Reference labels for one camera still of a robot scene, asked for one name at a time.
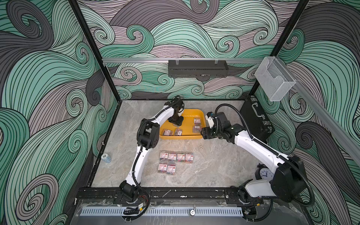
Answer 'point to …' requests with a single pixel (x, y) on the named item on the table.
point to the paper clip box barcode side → (179, 133)
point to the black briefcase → (259, 124)
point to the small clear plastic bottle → (106, 158)
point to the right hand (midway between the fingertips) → (204, 131)
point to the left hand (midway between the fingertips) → (178, 121)
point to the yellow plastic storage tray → (189, 115)
